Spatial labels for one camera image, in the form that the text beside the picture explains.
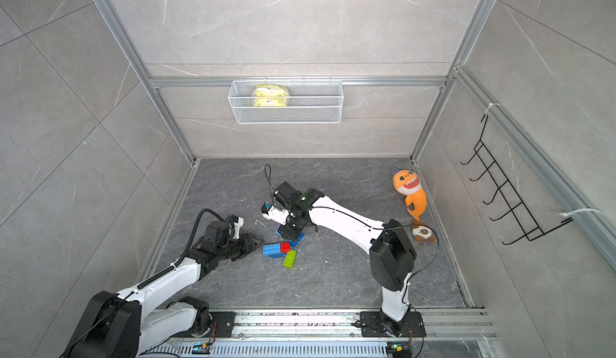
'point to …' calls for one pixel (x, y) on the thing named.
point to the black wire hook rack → (506, 192)
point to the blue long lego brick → (273, 250)
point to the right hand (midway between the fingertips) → (289, 231)
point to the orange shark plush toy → (408, 184)
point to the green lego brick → (289, 258)
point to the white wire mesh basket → (310, 102)
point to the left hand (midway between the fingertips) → (263, 239)
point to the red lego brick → (285, 247)
